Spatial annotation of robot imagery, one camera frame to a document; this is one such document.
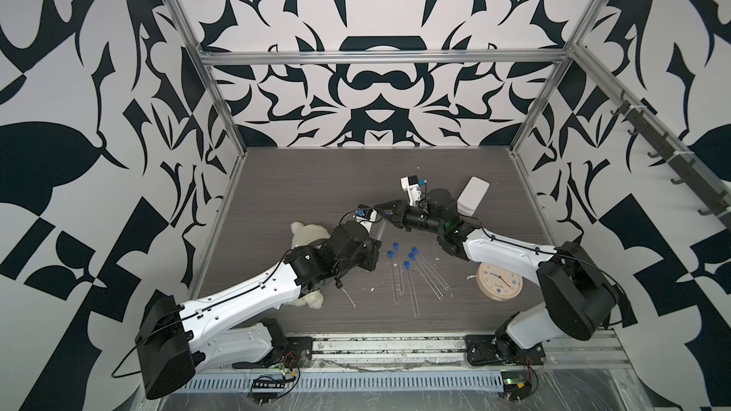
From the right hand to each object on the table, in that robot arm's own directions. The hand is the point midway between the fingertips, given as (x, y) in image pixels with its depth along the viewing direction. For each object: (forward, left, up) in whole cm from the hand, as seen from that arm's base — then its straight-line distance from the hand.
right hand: (376, 205), depth 79 cm
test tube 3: (-17, -18, -20) cm, 32 cm away
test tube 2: (-16, -10, -21) cm, 28 cm away
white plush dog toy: (-3, +22, -11) cm, 25 cm away
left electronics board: (-40, +28, -24) cm, 54 cm away
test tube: (-5, -5, -21) cm, 22 cm away
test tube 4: (-10, -16, -21) cm, 28 cm away
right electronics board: (-39, -34, -22) cm, 56 cm away
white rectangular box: (+16, -35, -19) cm, 43 cm away
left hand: (-9, 0, -3) cm, 9 cm away
